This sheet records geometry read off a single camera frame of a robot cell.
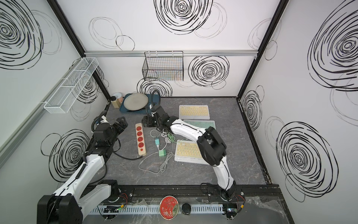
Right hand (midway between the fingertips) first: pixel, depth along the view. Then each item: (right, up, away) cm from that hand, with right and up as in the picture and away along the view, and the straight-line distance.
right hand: (146, 119), depth 85 cm
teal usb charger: (+6, -15, +6) cm, 17 cm away
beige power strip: (-5, -17, +4) cm, 18 cm away
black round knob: (+24, -38, -24) cm, 51 cm away
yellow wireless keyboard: (+34, +4, +24) cm, 42 cm away
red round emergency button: (+16, -42, -18) cm, 48 cm away
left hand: (-15, 0, -3) cm, 16 cm away
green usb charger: (+10, -21, +2) cm, 24 cm away
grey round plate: (-17, +13, +31) cm, 37 cm away
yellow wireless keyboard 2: (+26, -21, +4) cm, 34 cm away
